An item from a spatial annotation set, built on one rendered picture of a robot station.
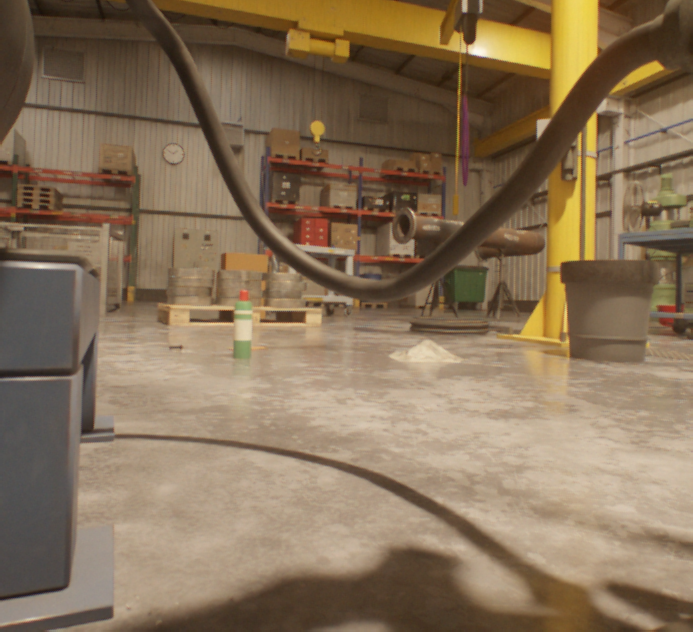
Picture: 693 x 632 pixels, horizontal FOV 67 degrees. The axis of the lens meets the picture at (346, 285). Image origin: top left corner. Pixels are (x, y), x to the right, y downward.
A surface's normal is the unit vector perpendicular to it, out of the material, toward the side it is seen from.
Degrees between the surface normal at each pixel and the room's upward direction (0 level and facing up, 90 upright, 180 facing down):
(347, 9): 90
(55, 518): 90
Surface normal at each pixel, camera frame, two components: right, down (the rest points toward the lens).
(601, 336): -0.55, -0.04
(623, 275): -0.18, 0.00
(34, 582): 0.40, -0.01
